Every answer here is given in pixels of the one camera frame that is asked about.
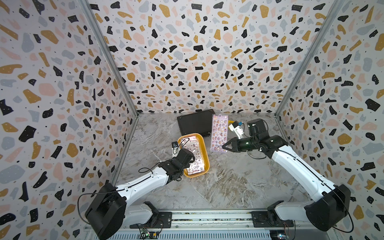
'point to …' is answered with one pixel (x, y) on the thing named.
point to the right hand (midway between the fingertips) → (222, 147)
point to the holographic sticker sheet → (191, 143)
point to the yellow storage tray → (203, 153)
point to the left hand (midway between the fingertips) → (184, 157)
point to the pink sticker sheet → (219, 133)
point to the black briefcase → (200, 122)
